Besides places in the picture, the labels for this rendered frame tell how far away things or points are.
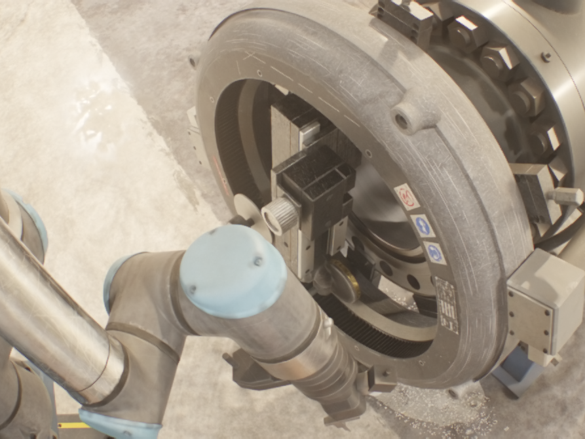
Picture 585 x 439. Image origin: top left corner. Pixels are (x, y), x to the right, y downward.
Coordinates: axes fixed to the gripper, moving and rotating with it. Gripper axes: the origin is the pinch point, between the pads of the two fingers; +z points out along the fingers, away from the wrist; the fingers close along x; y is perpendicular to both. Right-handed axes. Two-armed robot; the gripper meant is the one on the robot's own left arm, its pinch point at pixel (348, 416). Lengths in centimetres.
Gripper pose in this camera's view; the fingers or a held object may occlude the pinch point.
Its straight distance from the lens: 91.9
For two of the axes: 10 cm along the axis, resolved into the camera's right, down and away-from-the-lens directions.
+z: 4.2, 6.1, 6.6
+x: -0.3, -7.2, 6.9
